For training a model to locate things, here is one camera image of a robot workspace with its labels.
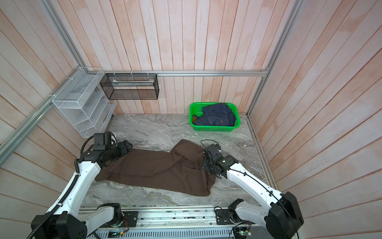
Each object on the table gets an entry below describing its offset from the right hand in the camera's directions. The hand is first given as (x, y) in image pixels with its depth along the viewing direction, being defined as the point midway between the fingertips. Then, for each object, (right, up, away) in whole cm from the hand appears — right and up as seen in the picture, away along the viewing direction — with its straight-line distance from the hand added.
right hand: (207, 163), depth 83 cm
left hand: (-44, +8, -2) cm, 45 cm away
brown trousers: (-16, -6, +6) cm, 18 cm away
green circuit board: (+16, -30, -13) cm, 37 cm away
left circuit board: (-46, -31, -13) cm, 57 cm away
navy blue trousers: (+13, +31, +28) cm, 44 cm away
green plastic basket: (-5, +36, +32) cm, 49 cm away
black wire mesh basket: (-52, +50, +21) cm, 75 cm away
